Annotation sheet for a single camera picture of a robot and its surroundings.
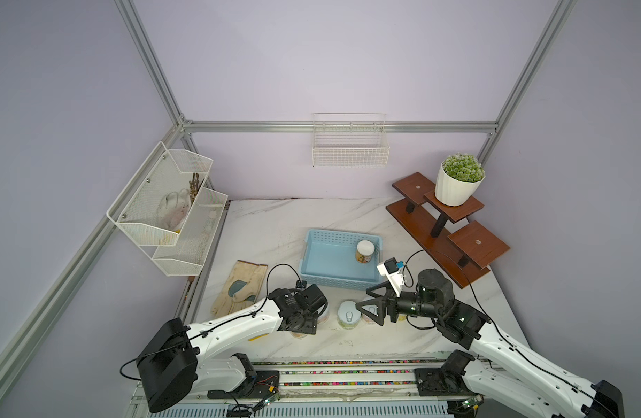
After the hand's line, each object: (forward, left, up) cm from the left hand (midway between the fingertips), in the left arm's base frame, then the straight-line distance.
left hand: (299, 325), depth 80 cm
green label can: (+3, -16, +1) cm, 16 cm away
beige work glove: (+15, +22, -3) cm, 27 cm away
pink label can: (-3, -20, +22) cm, 30 cm away
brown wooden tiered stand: (+22, -54, +11) cm, 60 cm away
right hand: (+1, -19, +15) cm, 24 cm away
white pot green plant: (+35, -49, +30) cm, 68 cm away
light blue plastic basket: (+28, -9, -5) cm, 30 cm away
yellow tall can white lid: (+27, -22, +3) cm, 35 cm away
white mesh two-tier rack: (+25, +39, +26) cm, 53 cm away
